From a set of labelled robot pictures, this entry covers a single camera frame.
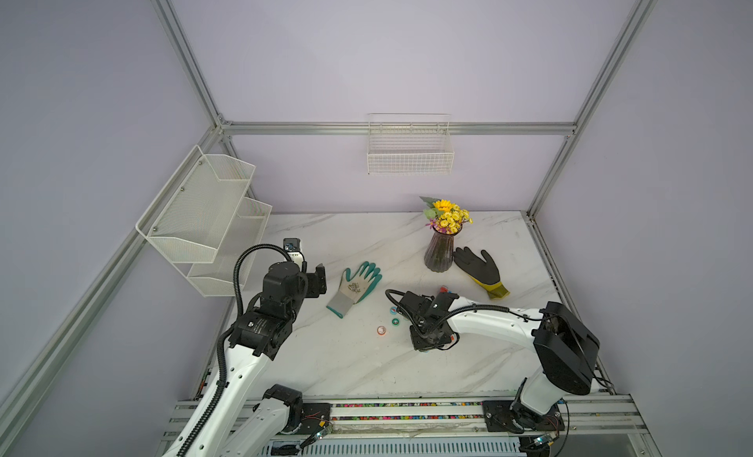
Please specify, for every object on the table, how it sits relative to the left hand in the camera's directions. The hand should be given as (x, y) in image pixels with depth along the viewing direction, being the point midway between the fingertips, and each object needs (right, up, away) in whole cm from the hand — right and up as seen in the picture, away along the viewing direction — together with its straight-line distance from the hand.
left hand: (304, 271), depth 74 cm
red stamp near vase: (+41, -9, +23) cm, 48 cm away
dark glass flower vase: (+39, +3, +24) cm, 46 cm away
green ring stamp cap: (+24, -18, +15) cm, 34 cm away
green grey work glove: (+10, -9, +24) cm, 27 cm away
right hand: (+33, -23, +10) cm, 41 cm away
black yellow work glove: (+56, -3, +28) cm, 62 cm away
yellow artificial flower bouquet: (+39, +15, +10) cm, 43 cm away
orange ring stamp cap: (+20, -20, +14) cm, 31 cm away
